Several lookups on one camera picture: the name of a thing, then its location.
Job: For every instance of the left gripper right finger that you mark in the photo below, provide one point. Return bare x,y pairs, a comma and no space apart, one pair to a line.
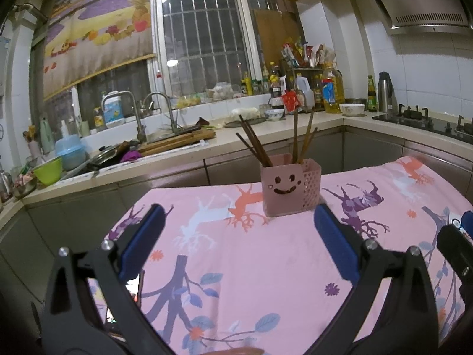
407,323

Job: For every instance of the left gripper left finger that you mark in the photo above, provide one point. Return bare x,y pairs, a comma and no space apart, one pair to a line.
70,321

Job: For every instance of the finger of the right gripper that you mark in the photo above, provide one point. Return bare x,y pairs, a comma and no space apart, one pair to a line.
457,250
467,223

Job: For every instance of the brown wooden chopstick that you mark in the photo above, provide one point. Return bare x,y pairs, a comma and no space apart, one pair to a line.
308,144
309,123
251,149
255,142
295,142

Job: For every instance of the steel kitchen faucet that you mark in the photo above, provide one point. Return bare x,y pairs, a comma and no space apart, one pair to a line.
140,128

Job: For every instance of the barred kitchen window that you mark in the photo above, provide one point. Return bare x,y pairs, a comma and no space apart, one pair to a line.
204,42

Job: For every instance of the smartphone with lit screen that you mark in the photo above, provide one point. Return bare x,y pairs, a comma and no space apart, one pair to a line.
135,287

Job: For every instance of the black gas stove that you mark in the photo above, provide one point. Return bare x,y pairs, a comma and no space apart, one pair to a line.
420,119

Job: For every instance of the steel thermos kettle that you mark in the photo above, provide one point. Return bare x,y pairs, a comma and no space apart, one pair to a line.
385,92

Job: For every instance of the green plastic bowl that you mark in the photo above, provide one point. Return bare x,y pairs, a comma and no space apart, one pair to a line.
49,172

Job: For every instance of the green glass bottle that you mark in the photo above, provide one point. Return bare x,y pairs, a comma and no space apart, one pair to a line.
372,102

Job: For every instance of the white ceramic bowl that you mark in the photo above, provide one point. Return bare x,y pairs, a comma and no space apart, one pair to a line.
352,110

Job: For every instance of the pink patterned tablecloth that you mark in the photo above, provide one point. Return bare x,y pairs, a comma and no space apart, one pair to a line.
224,275

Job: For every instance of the black pan with lid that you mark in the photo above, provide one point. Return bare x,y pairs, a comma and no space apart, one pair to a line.
108,157

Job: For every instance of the blue plastic container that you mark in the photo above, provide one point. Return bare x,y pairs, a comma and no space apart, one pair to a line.
72,152

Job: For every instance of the pink smiley utensil holder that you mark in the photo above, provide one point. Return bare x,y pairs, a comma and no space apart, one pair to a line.
289,188

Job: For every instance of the yellow cooking oil bottle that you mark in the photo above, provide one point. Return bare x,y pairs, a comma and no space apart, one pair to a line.
332,88

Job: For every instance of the white plastic jug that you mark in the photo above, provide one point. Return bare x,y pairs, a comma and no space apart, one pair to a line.
304,86

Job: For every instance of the red snack packet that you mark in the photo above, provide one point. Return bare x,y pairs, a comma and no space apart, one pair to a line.
290,101

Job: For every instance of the small patterned bowl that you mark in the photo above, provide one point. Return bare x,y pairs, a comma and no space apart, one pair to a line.
274,114

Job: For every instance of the steel range hood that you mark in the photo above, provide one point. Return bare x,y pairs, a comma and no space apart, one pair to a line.
406,17

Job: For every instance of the wooden cutting board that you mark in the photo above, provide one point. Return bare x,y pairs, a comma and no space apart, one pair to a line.
177,141

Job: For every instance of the fruit pattern window blind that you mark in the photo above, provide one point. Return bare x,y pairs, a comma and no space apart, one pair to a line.
85,38

